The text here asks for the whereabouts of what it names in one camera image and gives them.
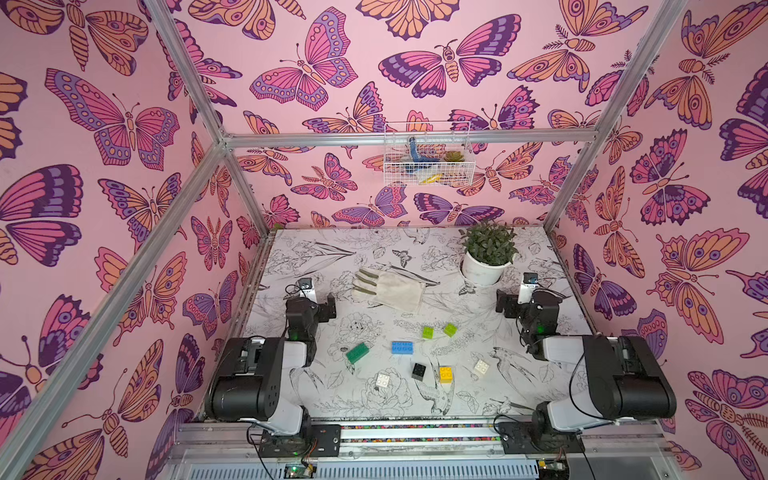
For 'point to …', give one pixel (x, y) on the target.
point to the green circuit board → (298, 471)
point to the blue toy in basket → (416, 157)
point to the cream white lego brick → (481, 366)
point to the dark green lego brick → (357, 352)
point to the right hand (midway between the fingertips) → (517, 290)
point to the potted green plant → (489, 249)
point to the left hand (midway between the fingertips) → (318, 292)
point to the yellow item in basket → (433, 179)
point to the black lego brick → (418, 372)
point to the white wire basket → (428, 154)
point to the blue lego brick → (402, 347)
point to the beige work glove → (392, 286)
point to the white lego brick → (382, 380)
